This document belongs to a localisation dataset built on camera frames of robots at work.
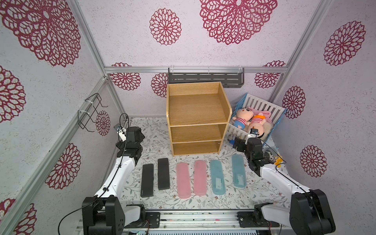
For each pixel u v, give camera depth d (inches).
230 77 36.6
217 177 34.4
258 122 38.9
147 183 33.3
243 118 40.4
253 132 29.2
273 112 40.7
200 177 34.5
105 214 15.6
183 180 34.5
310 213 15.9
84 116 28.8
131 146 24.7
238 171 34.8
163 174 36.0
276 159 36.0
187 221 29.4
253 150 26.1
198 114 30.9
